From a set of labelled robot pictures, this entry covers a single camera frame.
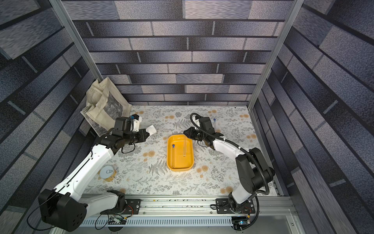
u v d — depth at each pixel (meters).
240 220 0.71
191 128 0.78
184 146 0.83
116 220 0.71
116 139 0.56
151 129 0.83
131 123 0.63
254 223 0.68
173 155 0.92
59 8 0.69
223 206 0.73
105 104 0.89
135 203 0.75
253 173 0.45
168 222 0.78
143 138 0.69
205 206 0.76
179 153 0.94
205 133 0.64
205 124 0.69
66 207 0.38
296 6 0.70
